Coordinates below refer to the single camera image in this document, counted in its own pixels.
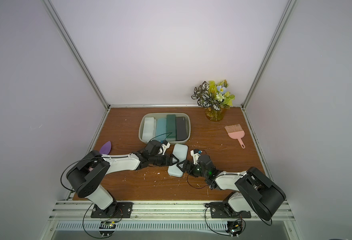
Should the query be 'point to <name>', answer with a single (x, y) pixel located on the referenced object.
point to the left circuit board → (106, 225)
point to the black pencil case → (181, 132)
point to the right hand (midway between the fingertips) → (180, 165)
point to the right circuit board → (234, 227)
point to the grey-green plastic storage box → (163, 115)
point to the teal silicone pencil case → (161, 129)
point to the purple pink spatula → (105, 148)
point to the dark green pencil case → (171, 126)
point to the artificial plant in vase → (215, 98)
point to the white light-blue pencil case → (180, 152)
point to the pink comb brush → (235, 132)
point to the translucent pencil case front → (149, 128)
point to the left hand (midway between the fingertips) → (177, 162)
